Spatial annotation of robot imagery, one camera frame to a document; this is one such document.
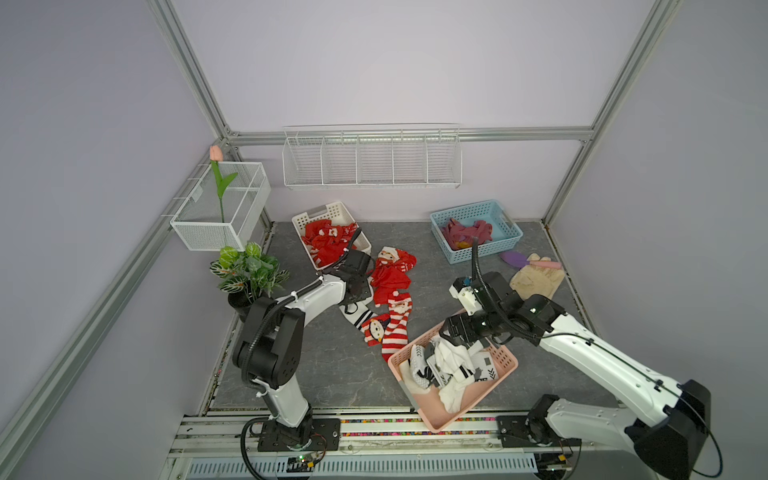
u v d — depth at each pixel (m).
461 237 1.09
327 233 1.05
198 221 0.76
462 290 0.69
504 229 1.15
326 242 1.06
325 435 0.74
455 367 0.78
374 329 0.89
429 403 0.77
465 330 0.65
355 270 0.74
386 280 1.02
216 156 0.83
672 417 0.39
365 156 1.00
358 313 0.82
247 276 0.76
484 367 0.83
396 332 0.89
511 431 0.74
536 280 1.02
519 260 1.09
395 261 1.05
